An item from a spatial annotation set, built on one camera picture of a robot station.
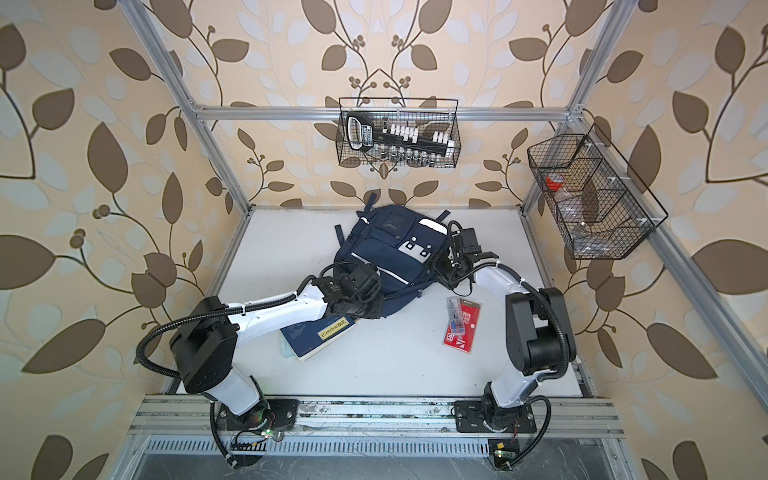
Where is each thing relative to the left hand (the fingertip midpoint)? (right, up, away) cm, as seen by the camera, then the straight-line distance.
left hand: (386, 307), depth 84 cm
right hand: (+13, +9, +8) cm, 18 cm away
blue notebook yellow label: (-23, -8, -1) cm, 24 cm away
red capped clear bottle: (+46, +35, -3) cm, 58 cm away
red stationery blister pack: (+23, -5, +5) cm, 24 cm away
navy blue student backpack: (+3, +18, +21) cm, 28 cm away
